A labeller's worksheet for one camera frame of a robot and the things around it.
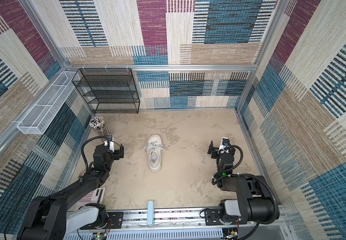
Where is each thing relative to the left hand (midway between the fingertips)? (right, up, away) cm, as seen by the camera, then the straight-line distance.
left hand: (112, 142), depth 87 cm
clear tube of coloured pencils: (-9, +11, +2) cm, 14 cm away
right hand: (+62, -1, +2) cm, 62 cm away
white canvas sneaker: (+24, -7, +2) cm, 25 cm away
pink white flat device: (-5, -27, -9) cm, 29 cm away
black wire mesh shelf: (-13, +35, +24) cm, 44 cm away
